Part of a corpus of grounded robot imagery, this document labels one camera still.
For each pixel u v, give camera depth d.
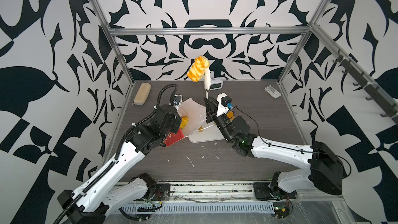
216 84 1.11
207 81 0.62
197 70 0.61
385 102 0.54
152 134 0.49
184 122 0.92
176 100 0.60
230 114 0.98
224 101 0.55
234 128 0.52
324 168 0.42
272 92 1.12
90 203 0.38
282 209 0.71
